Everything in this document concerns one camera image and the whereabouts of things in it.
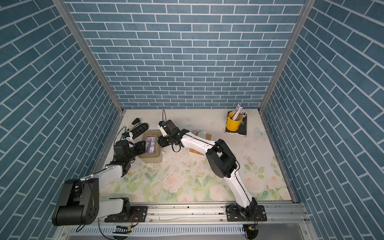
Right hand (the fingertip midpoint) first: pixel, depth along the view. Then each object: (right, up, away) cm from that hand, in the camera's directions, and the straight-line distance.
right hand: (160, 142), depth 91 cm
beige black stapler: (-22, +11, +14) cm, 28 cm away
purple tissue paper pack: (-6, -2, +1) cm, 6 cm away
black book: (+56, +7, +17) cm, 59 cm away
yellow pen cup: (+47, +11, +13) cm, 50 cm away
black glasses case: (-18, +7, +13) cm, 23 cm away
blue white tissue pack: (+26, +5, +2) cm, 27 cm away
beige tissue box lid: (-6, +5, +3) cm, 9 cm away
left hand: (-8, 0, 0) cm, 8 cm away
